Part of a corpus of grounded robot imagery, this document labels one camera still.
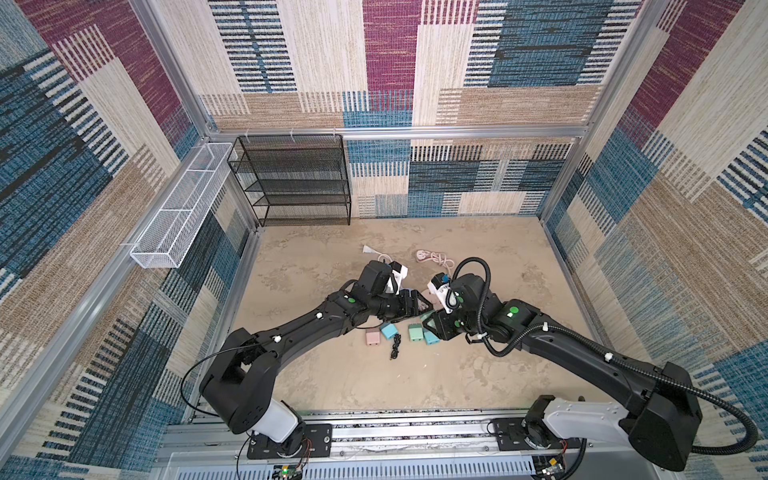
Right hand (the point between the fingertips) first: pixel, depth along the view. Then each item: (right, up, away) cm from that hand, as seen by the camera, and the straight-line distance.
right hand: (433, 326), depth 78 cm
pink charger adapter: (-16, -6, +9) cm, 19 cm away
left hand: (-1, +5, 0) cm, 5 cm away
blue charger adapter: (-11, -4, +12) cm, 17 cm away
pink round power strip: (-1, +8, -6) cm, 10 cm away
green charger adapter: (-4, -4, +11) cm, 12 cm away
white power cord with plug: (-19, +19, +31) cm, 41 cm away
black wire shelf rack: (-45, +45, +31) cm, 71 cm away
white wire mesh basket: (-64, +21, -8) cm, 67 cm away
